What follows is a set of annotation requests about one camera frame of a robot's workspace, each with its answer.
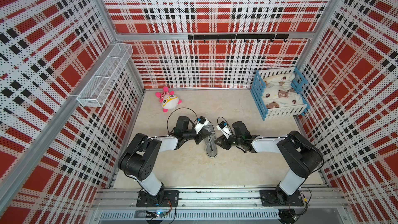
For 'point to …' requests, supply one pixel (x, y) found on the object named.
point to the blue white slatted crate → (298, 84)
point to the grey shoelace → (212, 136)
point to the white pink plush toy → (168, 99)
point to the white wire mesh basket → (95, 92)
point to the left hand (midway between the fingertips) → (211, 132)
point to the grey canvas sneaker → (210, 154)
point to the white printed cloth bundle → (277, 92)
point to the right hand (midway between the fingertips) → (218, 140)
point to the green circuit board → (155, 214)
